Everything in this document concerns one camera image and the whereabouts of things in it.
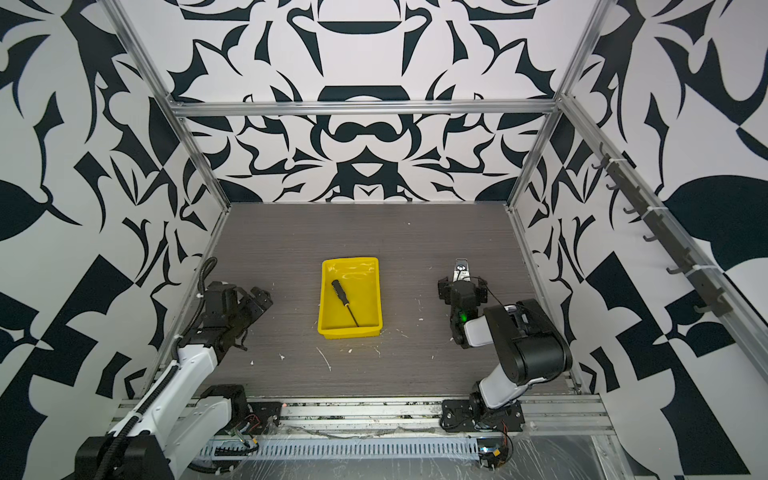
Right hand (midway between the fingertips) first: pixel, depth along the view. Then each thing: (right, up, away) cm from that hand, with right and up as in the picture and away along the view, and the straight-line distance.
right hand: (467, 274), depth 93 cm
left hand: (-61, -5, -8) cm, 62 cm away
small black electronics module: (0, -39, -22) cm, 45 cm away
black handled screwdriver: (-41, -3, +3) cm, 41 cm away
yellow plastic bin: (-33, -2, +5) cm, 34 cm away
